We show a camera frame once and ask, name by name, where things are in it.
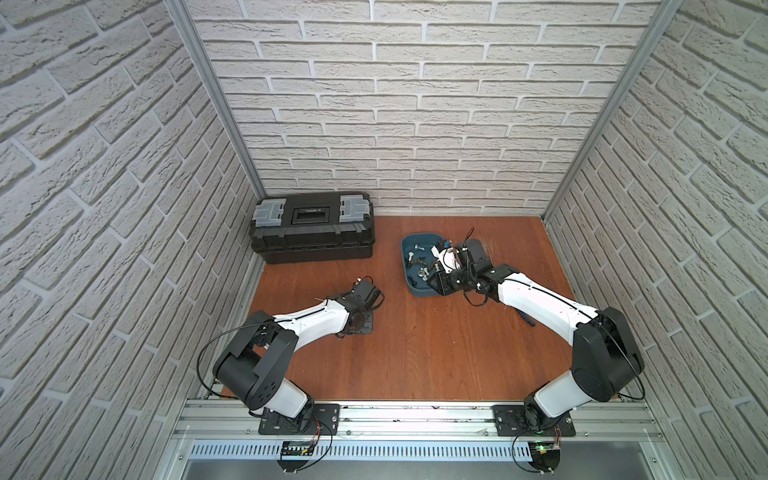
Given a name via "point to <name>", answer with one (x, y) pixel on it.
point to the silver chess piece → (425, 270)
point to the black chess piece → (411, 281)
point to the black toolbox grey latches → (293, 228)
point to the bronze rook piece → (421, 261)
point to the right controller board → (545, 455)
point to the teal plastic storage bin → (415, 269)
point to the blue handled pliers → (527, 318)
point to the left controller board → (295, 448)
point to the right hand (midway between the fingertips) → (436, 279)
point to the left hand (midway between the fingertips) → (365, 320)
